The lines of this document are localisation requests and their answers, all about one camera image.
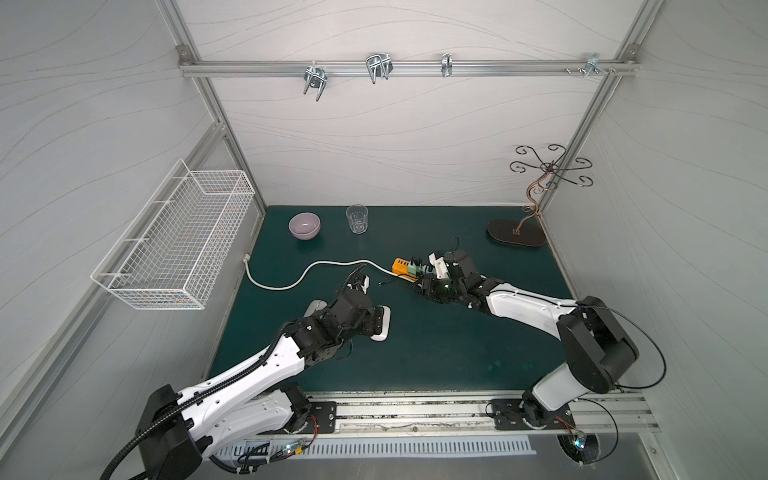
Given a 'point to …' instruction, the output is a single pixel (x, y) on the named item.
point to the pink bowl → (305, 226)
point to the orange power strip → (400, 267)
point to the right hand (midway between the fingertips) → (412, 286)
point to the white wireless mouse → (386, 320)
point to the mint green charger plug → (412, 269)
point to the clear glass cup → (358, 218)
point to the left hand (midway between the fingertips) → (373, 310)
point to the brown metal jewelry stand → (530, 231)
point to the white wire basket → (173, 249)
